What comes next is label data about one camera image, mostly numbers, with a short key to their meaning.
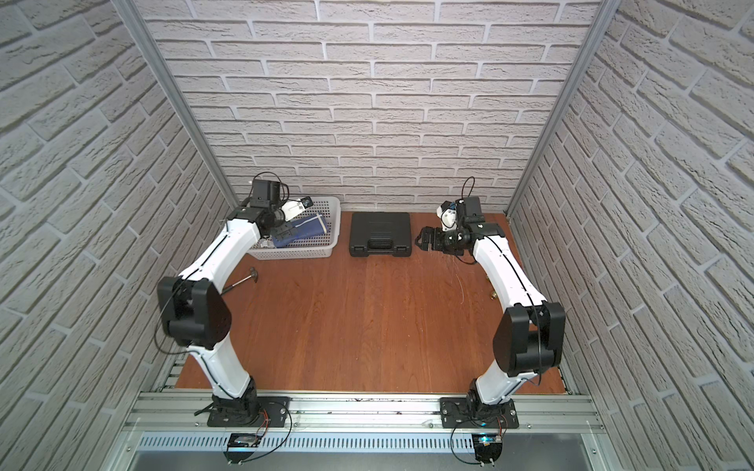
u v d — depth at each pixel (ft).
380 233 3.52
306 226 3.56
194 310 1.58
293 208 2.66
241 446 2.30
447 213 2.64
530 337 1.45
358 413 2.48
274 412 2.42
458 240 2.04
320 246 3.29
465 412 2.42
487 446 2.32
